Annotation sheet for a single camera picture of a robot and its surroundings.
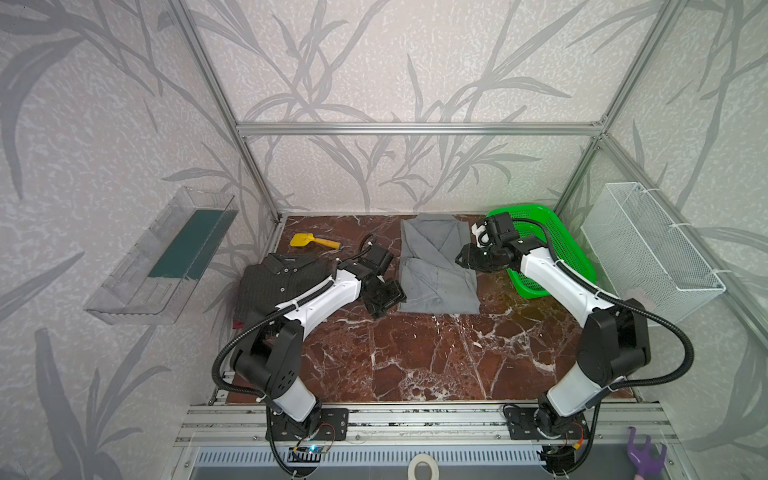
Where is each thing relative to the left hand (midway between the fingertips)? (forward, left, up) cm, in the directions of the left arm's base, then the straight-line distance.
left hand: (406, 296), depth 85 cm
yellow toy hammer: (+29, +38, -10) cm, 49 cm away
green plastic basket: (+21, -55, -5) cm, 59 cm away
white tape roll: (-40, -7, -9) cm, 42 cm away
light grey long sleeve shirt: (+12, -10, -7) cm, 17 cm away
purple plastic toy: (-38, -56, -8) cm, 68 cm away
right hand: (+12, -16, +5) cm, 21 cm away
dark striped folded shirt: (+9, +42, -6) cm, 44 cm away
